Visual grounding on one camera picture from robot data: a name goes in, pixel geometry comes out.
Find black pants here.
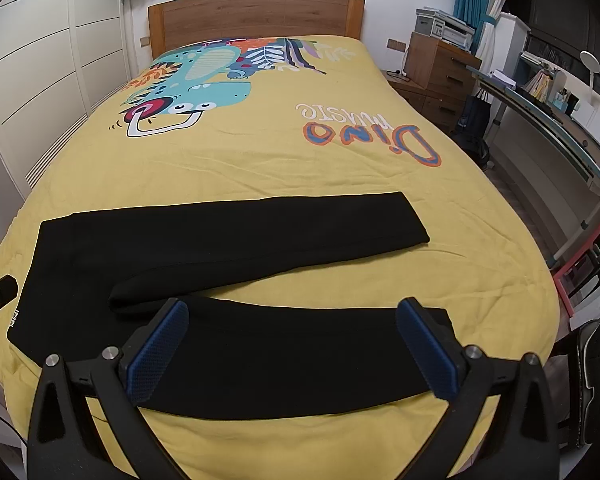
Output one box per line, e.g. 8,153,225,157
7,192,429,420

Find white wardrobe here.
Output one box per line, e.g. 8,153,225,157
0,0,130,196

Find yellow dinosaur bedspread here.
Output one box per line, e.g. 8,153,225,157
0,36,559,479

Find long desk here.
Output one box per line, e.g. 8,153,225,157
466,65,600,266

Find black bag at bedside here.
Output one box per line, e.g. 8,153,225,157
451,89,491,169

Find wooden drawer chest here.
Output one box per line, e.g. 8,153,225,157
384,32,481,133

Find white desk lamp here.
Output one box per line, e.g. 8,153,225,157
580,50,600,90

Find wooden headboard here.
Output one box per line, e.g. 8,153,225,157
148,0,365,58

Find white printer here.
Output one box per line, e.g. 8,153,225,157
415,8,475,51

